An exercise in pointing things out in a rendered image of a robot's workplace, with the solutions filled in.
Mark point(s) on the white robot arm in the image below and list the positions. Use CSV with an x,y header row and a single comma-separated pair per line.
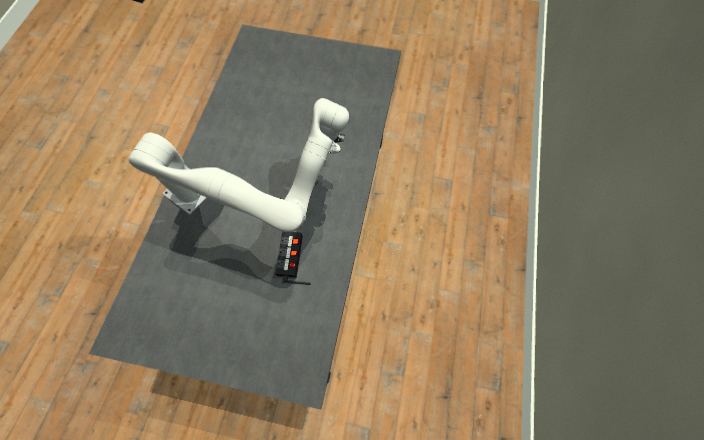
x,y
287,215

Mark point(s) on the black power strip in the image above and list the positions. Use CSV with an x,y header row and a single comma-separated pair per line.
x,y
288,256

